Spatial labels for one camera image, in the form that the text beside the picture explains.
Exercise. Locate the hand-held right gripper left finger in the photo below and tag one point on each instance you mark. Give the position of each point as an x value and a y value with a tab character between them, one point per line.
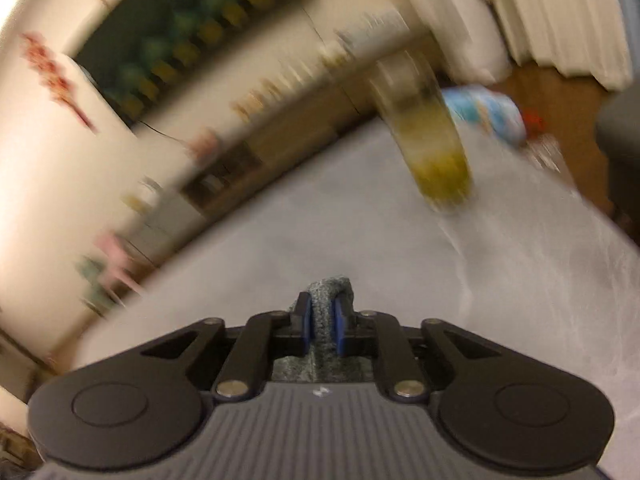
307	327

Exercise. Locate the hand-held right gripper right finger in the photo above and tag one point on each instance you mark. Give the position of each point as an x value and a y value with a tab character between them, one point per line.
340	329

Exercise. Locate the grey pants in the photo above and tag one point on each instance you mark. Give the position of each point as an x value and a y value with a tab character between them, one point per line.
324	330

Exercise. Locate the long grey TV cabinet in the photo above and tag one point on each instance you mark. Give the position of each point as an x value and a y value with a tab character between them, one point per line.
225	170

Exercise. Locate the glass tea bottle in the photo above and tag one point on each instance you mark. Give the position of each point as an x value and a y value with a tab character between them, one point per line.
430	150

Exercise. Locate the pink child chair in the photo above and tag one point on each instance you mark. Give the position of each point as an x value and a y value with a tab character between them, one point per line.
115	255

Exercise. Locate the red fruit plate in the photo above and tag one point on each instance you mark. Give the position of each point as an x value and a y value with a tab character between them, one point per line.
202	143

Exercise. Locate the yellow cup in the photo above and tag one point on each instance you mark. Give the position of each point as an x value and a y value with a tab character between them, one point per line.
135	203

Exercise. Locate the green child chair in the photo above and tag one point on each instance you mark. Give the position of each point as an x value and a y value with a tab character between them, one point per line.
92	276

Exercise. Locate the blue white bag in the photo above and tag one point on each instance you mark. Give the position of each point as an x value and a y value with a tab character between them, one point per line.
490	115

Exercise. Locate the small red object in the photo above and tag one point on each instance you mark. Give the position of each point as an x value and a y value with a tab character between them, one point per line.
533	121

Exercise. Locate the white curtain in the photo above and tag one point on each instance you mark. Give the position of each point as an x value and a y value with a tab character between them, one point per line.
550	10

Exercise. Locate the long red wall ornament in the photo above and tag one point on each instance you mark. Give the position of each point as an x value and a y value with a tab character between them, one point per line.
55	80

